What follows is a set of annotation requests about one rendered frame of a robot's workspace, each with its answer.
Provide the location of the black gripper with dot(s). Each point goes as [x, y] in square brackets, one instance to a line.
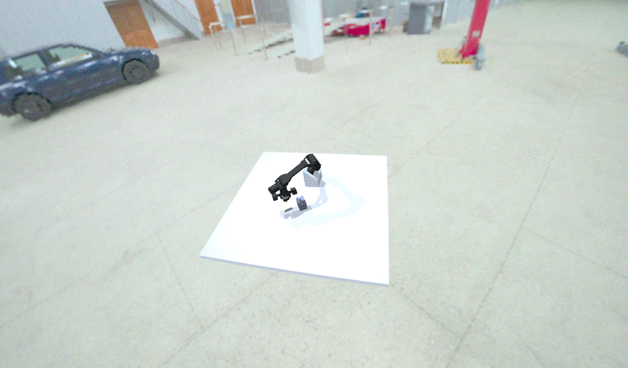
[292, 190]

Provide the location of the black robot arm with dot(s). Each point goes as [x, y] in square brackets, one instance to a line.
[283, 180]

